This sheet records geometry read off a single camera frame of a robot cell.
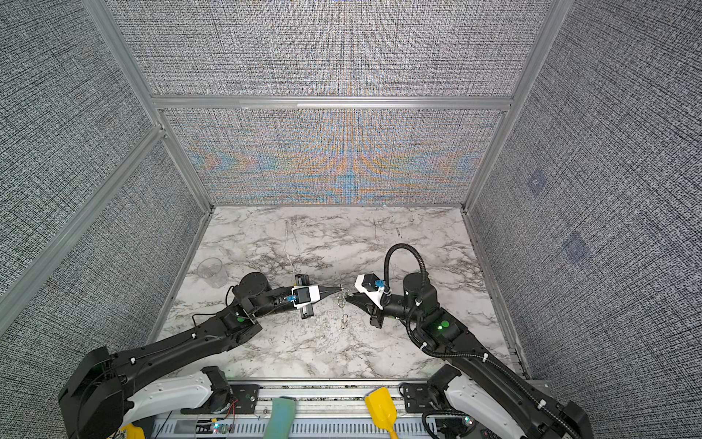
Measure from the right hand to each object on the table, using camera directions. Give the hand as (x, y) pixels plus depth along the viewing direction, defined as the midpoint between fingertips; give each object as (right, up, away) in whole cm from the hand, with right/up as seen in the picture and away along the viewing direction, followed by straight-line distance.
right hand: (350, 293), depth 70 cm
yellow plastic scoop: (+8, -30, +2) cm, 31 cm away
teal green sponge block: (-18, -33, +1) cm, 37 cm away
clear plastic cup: (-49, +3, +27) cm, 56 cm away
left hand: (-3, +3, -4) cm, 6 cm away
